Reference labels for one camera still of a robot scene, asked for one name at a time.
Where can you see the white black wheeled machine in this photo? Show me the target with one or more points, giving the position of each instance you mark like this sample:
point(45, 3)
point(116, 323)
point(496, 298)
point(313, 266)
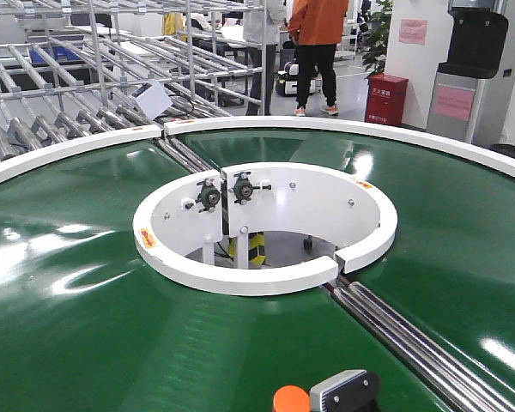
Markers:
point(289, 83)

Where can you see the red floor cabinet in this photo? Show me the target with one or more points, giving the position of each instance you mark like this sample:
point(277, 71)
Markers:
point(386, 101)

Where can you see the orange cylindrical capacitor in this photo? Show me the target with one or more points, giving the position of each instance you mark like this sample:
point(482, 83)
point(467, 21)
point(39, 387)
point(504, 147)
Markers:
point(291, 401)

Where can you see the grey black water dispenser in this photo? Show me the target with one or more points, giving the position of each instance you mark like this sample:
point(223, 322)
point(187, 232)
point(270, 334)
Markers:
point(476, 43)

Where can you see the steel pipe roller rack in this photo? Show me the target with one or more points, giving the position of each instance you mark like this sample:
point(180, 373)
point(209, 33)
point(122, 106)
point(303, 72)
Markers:
point(188, 51)

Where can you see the tall potted plant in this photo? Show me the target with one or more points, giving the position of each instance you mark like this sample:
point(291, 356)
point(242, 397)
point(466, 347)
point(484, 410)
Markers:
point(379, 43)

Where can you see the pink paper notice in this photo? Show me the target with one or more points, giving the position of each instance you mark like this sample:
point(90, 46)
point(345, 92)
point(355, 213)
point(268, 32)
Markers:
point(413, 32)

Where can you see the white control box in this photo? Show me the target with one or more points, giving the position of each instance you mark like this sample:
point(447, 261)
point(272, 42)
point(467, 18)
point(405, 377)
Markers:
point(152, 101)

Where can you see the round white green-belt conveyor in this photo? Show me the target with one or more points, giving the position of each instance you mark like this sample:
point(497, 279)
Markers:
point(111, 322)

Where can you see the person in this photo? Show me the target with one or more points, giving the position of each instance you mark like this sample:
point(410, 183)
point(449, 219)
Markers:
point(259, 26)
point(317, 26)

